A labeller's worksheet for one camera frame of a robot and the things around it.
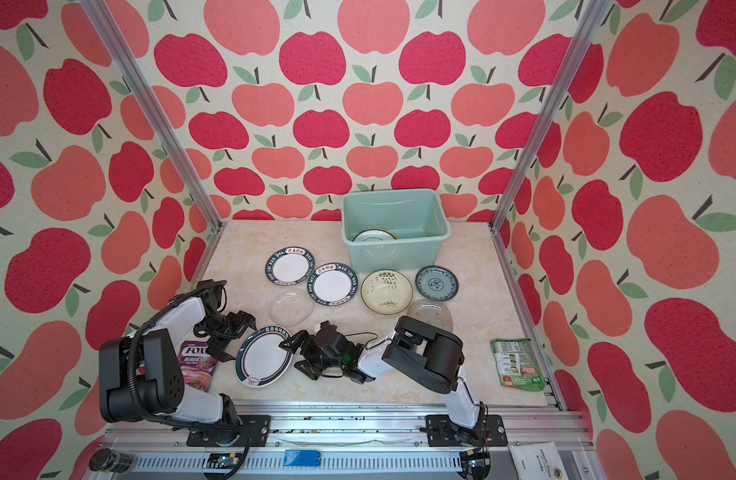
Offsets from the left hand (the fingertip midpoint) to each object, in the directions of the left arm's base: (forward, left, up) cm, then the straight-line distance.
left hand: (252, 337), depth 88 cm
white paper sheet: (-31, -74, 0) cm, 81 cm away
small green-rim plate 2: (+20, -23, -1) cm, 30 cm away
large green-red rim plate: (-7, -4, -1) cm, 8 cm away
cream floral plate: (+16, -41, -1) cm, 44 cm away
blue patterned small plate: (+20, -59, -2) cm, 63 cm away
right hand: (-7, -12, +4) cm, 15 cm away
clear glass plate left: (+11, -9, -3) cm, 15 cm away
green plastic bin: (+44, -46, +1) cm, 64 cm away
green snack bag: (-9, -77, -1) cm, 78 cm away
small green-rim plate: (+29, -6, -2) cm, 29 cm away
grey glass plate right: (+9, -56, -2) cm, 57 cm away
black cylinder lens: (-31, +21, +7) cm, 38 cm away
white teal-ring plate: (+41, -38, +2) cm, 55 cm away
